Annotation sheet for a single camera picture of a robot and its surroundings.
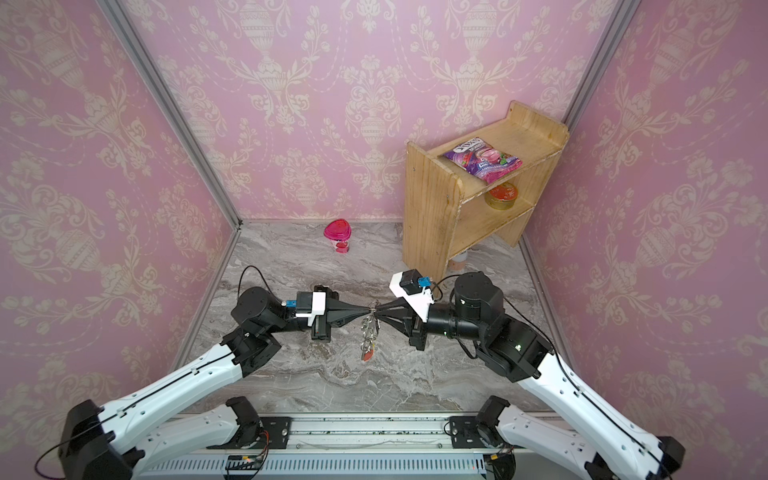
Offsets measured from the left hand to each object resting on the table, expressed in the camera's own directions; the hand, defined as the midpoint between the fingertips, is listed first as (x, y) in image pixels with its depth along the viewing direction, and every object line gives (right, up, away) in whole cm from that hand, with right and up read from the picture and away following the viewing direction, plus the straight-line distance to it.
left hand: (366, 314), depth 56 cm
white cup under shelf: (+28, +8, +47) cm, 55 cm away
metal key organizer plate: (+1, -3, +2) cm, 3 cm away
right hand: (+3, +1, +1) cm, 3 cm away
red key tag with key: (0, -9, +3) cm, 9 cm away
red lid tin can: (+39, +28, +38) cm, 62 cm away
